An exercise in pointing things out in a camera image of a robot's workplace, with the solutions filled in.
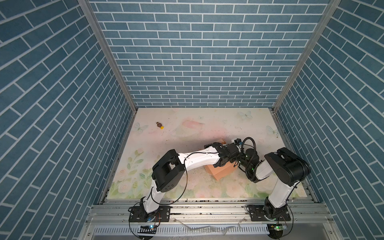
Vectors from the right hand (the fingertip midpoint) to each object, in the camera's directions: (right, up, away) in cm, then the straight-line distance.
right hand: (225, 145), depth 92 cm
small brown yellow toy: (-45, +12, +17) cm, 50 cm away
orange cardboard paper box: (-2, -15, -3) cm, 15 cm away
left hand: (-12, -1, -5) cm, 13 cm away
